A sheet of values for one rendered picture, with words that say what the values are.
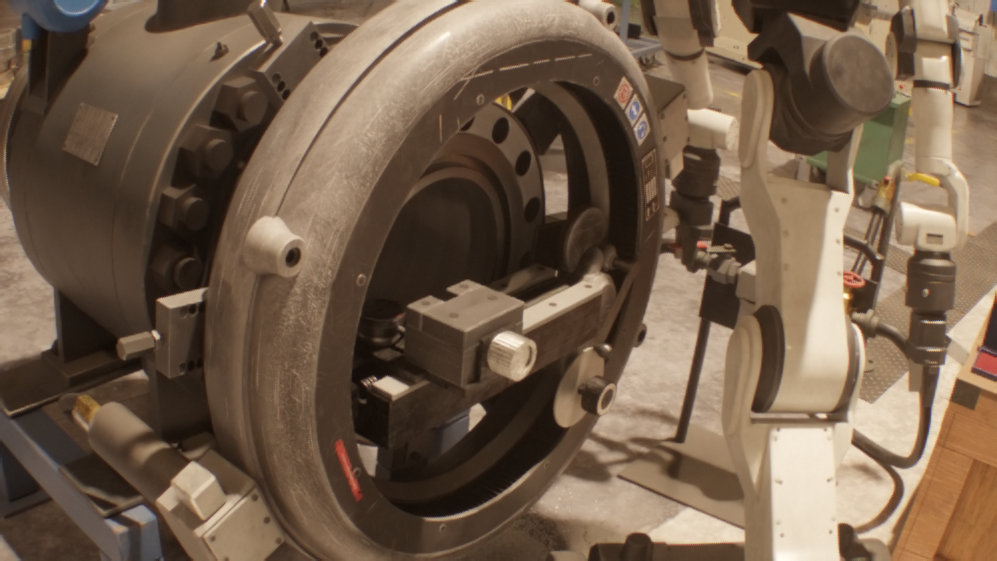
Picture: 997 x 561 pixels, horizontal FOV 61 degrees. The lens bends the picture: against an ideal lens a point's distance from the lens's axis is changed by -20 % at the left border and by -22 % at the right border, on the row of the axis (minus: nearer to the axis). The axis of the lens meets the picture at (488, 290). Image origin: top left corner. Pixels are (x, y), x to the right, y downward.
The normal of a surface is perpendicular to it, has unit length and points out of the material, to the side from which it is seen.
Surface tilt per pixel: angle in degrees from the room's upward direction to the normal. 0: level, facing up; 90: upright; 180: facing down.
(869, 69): 63
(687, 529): 0
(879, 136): 90
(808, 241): 56
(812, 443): 37
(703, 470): 0
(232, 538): 90
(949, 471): 90
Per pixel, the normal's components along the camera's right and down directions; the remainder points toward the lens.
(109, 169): -0.54, -0.11
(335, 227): 0.53, 0.20
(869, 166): -0.57, 0.26
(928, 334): -0.22, 0.11
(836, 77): 0.09, -0.07
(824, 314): 0.11, -0.43
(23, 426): 0.11, -0.92
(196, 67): -0.26, -0.62
